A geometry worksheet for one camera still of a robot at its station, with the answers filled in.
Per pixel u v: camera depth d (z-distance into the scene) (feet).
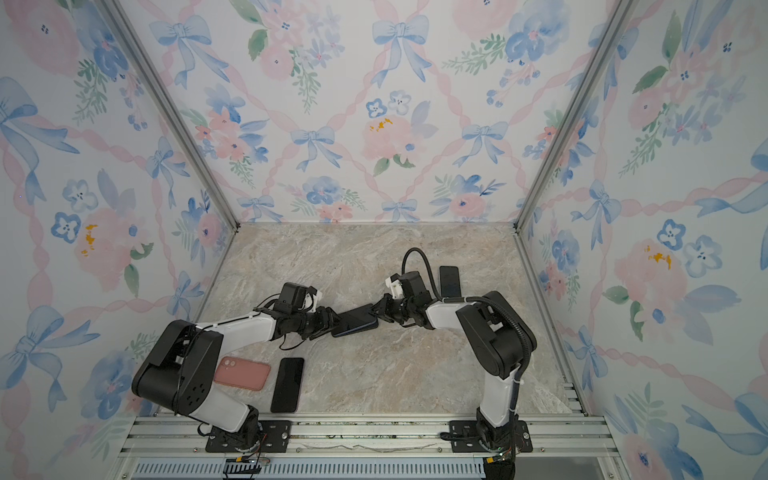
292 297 2.45
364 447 2.40
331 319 2.73
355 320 2.90
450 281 3.39
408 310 2.68
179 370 1.55
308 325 2.60
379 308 2.87
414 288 2.52
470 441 2.40
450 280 3.39
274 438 2.40
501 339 1.64
